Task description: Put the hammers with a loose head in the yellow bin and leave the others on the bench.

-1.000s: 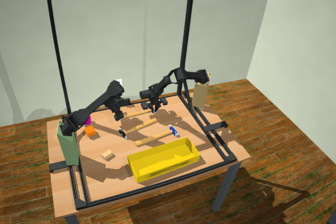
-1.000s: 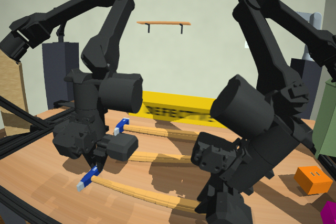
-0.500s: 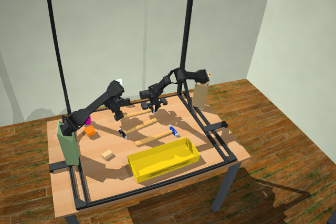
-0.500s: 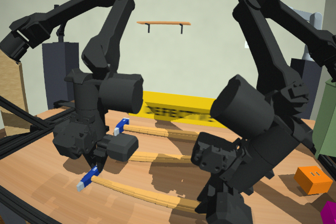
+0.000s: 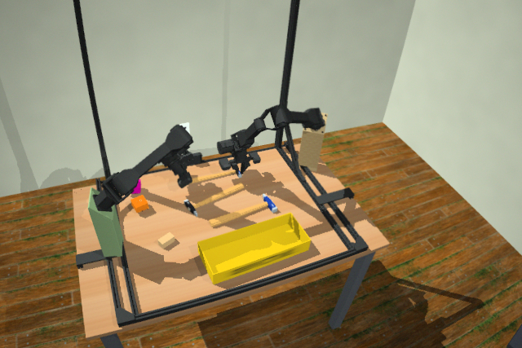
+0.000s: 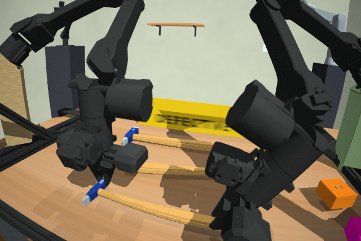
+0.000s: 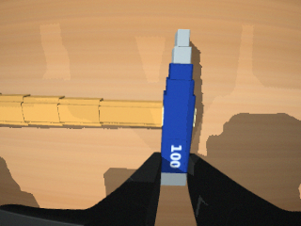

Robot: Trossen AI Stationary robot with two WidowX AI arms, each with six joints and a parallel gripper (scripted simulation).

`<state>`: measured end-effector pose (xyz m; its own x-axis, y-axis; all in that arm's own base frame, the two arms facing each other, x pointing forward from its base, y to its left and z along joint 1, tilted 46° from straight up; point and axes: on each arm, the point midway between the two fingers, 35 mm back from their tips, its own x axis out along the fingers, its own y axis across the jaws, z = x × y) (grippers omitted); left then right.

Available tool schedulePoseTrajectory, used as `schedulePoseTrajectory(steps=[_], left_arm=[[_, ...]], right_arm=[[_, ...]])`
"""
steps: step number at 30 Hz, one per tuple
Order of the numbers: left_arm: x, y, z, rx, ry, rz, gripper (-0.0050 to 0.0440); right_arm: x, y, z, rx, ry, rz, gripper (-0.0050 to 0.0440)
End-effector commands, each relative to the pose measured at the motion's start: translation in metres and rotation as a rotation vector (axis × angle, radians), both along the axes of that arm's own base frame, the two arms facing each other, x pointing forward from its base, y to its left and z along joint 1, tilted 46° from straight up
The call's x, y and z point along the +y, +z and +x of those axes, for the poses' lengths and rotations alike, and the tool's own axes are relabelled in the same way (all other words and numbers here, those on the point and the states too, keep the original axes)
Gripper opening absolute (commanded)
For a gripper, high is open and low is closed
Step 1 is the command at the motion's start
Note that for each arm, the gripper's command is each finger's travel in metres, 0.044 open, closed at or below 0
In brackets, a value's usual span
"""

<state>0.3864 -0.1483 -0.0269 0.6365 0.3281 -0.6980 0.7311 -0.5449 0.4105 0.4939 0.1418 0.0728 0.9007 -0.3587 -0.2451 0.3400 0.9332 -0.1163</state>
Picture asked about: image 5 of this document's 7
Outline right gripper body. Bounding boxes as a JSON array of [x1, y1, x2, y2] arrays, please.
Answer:
[[168, 159, 192, 188]]

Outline tan wooden block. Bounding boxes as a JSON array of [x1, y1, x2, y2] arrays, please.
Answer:
[[158, 232, 175, 249]]

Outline orange box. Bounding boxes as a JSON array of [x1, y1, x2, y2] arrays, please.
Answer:
[[131, 195, 148, 213]]

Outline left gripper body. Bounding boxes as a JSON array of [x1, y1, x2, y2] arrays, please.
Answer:
[[219, 151, 261, 171]]

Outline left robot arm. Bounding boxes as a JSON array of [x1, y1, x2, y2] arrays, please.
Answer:
[[217, 105, 325, 157]]

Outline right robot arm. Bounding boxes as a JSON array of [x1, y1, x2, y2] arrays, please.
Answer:
[[93, 125, 196, 212]]

